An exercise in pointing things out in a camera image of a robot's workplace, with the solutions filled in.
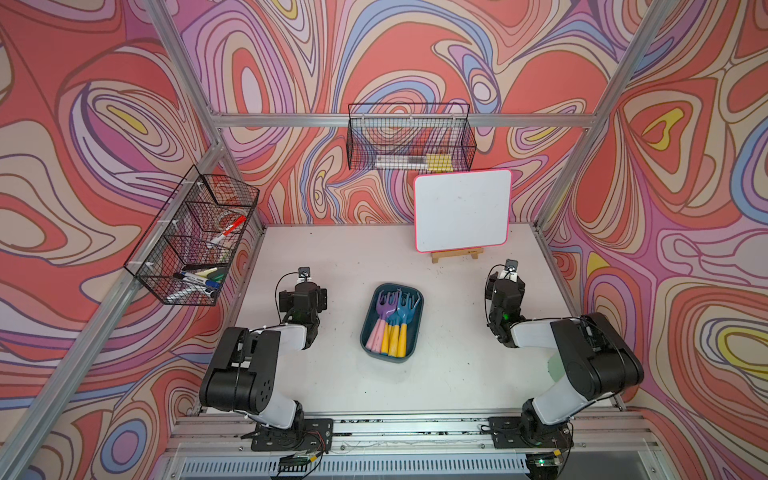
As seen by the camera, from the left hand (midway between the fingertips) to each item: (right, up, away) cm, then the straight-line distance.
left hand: (303, 289), depth 94 cm
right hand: (+65, +3, -1) cm, 65 cm away
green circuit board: (+4, -40, -23) cm, 46 cm away
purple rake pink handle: (+27, -5, -4) cm, 27 cm away
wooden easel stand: (+58, +12, +13) cm, 61 cm away
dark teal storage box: (+22, -8, -2) cm, 23 cm away
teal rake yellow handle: (+26, -12, -8) cm, 30 cm away
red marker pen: (-14, +19, -17) cm, 29 cm away
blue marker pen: (-18, +6, -25) cm, 31 cm away
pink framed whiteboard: (+53, +26, +7) cm, 59 cm away
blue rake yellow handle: (+32, -7, -6) cm, 33 cm away
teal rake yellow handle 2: (+29, -14, -10) cm, 33 cm away
